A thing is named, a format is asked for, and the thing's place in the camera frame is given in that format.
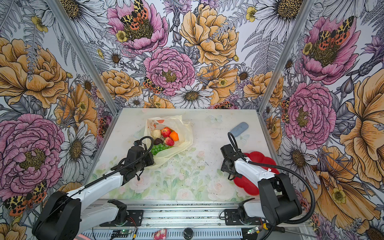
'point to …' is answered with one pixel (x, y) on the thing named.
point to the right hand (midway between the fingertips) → (231, 174)
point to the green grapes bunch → (155, 148)
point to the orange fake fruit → (174, 136)
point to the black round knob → (188, 233)
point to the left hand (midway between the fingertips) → (152, 159)
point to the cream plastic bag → (177, 123)
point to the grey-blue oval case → (239, 129)
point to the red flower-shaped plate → (258, 157)
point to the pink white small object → (160, 235)
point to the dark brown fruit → (158, 141)
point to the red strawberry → (169, 141)
